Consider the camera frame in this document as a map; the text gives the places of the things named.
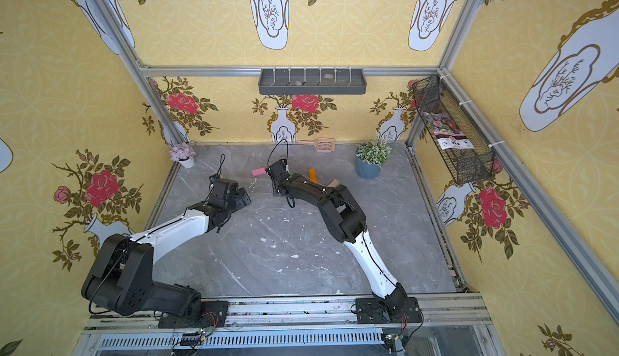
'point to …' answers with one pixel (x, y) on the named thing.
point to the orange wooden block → (313, 175)
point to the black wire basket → (462, 165)
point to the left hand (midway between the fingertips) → (240, 197)
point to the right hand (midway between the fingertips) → (280, 190)
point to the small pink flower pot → (184, 153)
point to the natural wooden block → (334, 184)
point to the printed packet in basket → (449, 135)
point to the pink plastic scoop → (326, 145)
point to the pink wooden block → (258, 171)
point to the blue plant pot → (367, 170)
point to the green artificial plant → (374, 152)
